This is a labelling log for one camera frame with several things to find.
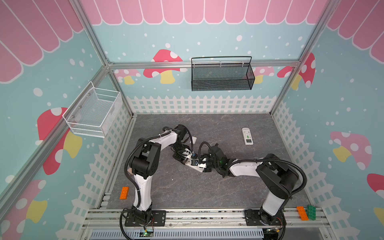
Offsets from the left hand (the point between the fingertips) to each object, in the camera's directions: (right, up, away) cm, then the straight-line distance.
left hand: (184, 158), depth 96 cm
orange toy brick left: (-32, -16, -15) cm, 39 cm away
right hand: (+7, +1, -6) cm, 10 cm away
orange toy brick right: (+62, -24, -20) cm, 70 cm away
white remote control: (+44, +13, +9) cm, 47 cm away
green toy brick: (+66, -23, -21) cm, 73 cm away
